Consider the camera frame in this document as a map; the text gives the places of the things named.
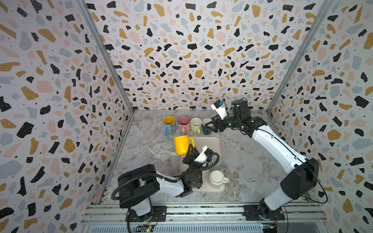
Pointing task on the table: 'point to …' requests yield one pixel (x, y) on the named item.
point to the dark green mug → (206, 131)
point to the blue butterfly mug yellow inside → (169, 126)
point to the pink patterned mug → (184, 124)
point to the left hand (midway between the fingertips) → (190, 144)
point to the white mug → (216, 179)
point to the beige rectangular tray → (213, 143)
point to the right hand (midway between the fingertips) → (207, 119)
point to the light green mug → (195, 124)
